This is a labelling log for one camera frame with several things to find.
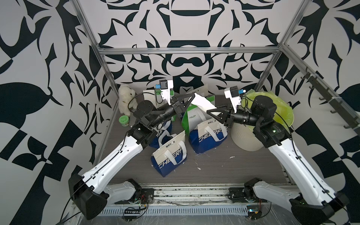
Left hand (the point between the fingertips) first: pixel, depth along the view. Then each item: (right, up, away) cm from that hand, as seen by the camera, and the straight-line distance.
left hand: (192, 92), depth 54 cm
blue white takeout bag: (+10, +5, +36) cm, 37 cm away
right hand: (+7, -7, +3) cm, 10 cm away
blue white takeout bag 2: (-14, -21, +25) cm, 36 cm away
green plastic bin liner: (+50, -9, +21) cm, 55 cm away
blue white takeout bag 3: (+10, -20, +25) cm, 34 cm away
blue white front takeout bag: (-9, -28, +15) cm, 33 cm away
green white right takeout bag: (+3, -10, +30) cm, 32 cm away
